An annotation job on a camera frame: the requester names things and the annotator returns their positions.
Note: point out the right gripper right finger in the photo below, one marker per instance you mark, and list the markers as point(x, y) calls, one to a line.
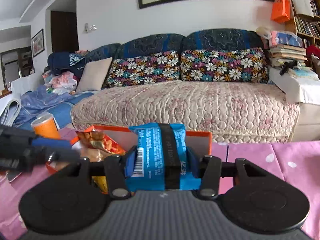
point(208, 169)

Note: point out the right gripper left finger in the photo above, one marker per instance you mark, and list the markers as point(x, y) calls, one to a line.
point(117, 168)

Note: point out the blue snack packet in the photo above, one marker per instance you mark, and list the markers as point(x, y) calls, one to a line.
point(167, 167)

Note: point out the orange paper cup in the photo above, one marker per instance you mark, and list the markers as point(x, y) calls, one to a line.
point(45, 126)

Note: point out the orange cardboard box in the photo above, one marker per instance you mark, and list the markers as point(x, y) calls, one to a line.
point(140, 139)

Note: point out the orange nut snack packet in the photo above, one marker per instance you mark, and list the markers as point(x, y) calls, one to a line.
point(99, 140)

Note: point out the pile of blue clothes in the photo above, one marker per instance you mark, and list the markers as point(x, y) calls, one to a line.
point(39, 102)

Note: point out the quilted beige sofa cover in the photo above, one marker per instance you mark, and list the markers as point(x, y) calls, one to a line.
point(232, 112)

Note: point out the beige plain pillow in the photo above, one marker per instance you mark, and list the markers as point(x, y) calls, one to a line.
point(94, 75)

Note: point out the right floral cushion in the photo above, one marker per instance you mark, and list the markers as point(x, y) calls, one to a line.
point(248, 65)

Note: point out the floral cushion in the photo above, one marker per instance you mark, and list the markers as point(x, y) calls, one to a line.
point(143, 70)
point(248, 65)

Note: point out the left floral cushion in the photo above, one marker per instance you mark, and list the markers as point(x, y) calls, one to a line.
point(143, 70)

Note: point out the dark blue sofa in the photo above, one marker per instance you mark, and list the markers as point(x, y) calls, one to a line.
point(212, 39)

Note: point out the stack of books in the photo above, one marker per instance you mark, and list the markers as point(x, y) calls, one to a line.
point(286, 46)

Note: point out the orange paper bag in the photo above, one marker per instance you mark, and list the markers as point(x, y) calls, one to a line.
point(281, 11)

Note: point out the wooden bookshelf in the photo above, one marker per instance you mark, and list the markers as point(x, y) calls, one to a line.
point(304, 21)

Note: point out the small framed wall picture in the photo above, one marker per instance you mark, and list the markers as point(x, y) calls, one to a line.
point(37, 43)

